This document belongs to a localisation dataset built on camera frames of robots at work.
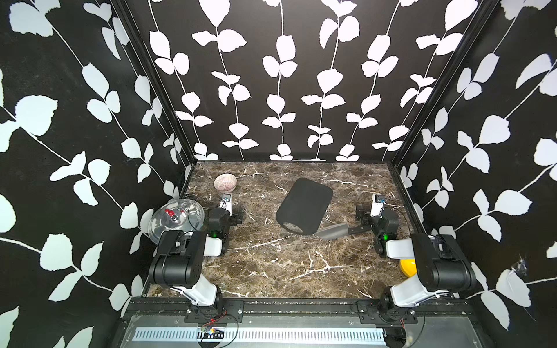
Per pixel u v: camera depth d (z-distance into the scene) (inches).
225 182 43.1
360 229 36.6
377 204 32.1
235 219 33.9
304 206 40.0
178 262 17.8
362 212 33.7
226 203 31.6
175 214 30.8
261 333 27.6
